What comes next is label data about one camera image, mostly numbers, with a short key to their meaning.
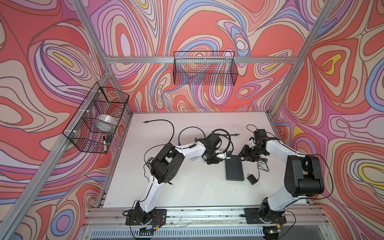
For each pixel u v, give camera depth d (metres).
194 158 0.91
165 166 0.54
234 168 0.91
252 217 0.73
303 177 0.46
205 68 0.97
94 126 0.72
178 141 1.02
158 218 0.72
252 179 0.84
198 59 0.88
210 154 0.80
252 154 0.79
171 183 0.84
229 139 0.80
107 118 0.74
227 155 0.82
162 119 1.16
